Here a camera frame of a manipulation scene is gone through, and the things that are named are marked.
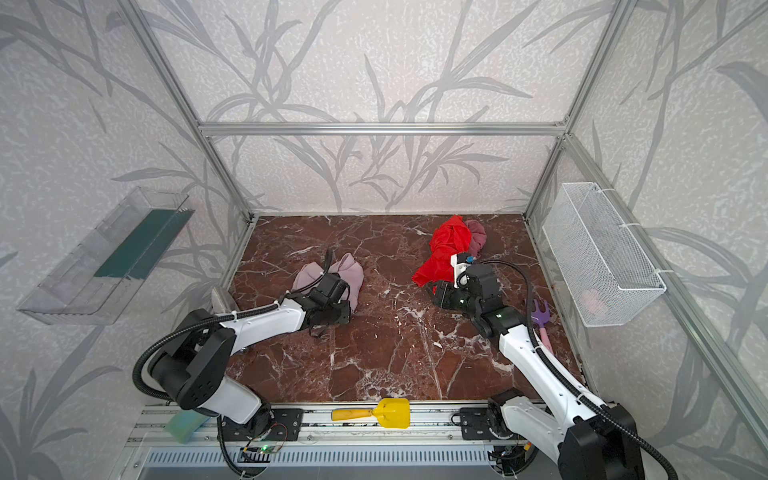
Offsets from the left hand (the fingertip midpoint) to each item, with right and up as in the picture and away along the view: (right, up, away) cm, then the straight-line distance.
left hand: (351, 304), depth 92 cm
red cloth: (+32, +20, +7) cm, 38 cm away
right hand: (+24, +9, -11) cm, 29 cm away
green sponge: (-37, -25, -20) cm, 49 cm away
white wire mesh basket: (+59, +13, -31) cm, 68 cm away
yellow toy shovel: (+13, -24, -18) cm, 33 cm away
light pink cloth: (-3, +10, +8) cm, 13 cm away
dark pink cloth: (+43, +21, +12) cm, 49 cm away
